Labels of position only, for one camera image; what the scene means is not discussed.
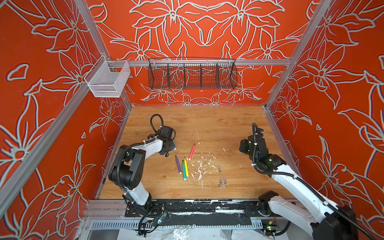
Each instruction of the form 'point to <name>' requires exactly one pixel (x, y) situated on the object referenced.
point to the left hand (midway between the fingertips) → (169, 145)
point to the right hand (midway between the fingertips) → (241, 140)
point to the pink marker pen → (191, 153)
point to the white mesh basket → (107, 78)
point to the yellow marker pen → (186, 166)
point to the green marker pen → (183, 171)
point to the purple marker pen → (178, 165)
